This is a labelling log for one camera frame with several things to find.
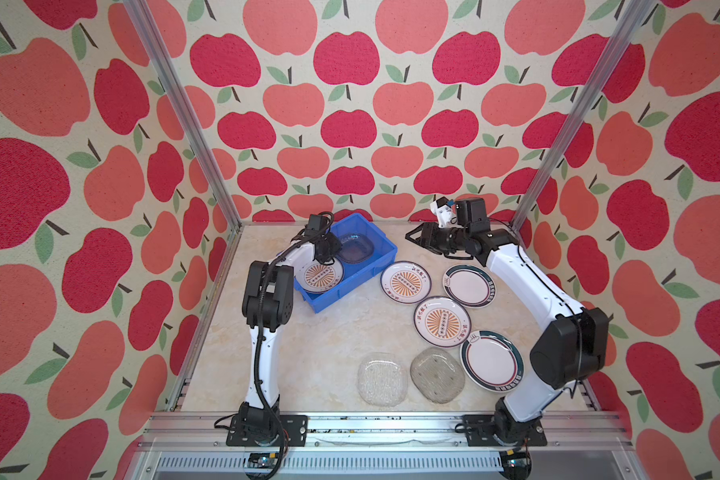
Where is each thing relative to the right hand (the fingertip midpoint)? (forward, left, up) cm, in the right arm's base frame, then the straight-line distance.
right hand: (417, 236), depth 83 cm
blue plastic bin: (-3, +18, -17) cm, 25 cm away
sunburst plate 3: (-13, -11, -25) cm, 31 cm away
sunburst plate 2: (+2, 0, -26) cm, 26 cm away
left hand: (+11, +23, -20) cm, 32 cm away
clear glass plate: (-32, +7, -26) cm, 42 cm away
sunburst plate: (0, +33, -24) cm, 41 cm away
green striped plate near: (-23, -25, -28) cm, 44 cm away
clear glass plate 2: (-29, -9, -27) cm, 40 cm away
